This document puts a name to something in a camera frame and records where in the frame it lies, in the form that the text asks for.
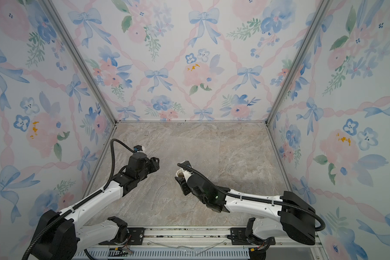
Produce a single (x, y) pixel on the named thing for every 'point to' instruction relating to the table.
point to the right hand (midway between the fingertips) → (182, 174)
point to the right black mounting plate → (240, 233)
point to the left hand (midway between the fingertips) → (157, 159)
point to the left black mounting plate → (135, 237)
